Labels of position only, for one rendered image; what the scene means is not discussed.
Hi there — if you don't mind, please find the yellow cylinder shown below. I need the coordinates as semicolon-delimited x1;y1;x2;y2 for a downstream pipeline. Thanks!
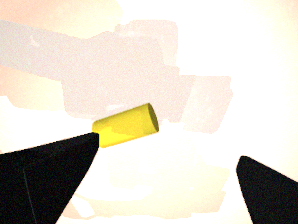
92;103;160;149

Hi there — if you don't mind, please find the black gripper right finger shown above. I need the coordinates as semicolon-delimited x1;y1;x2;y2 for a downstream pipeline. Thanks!
235;155;298;224

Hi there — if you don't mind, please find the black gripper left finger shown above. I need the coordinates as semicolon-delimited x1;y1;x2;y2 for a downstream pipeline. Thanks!
0;132;100;224

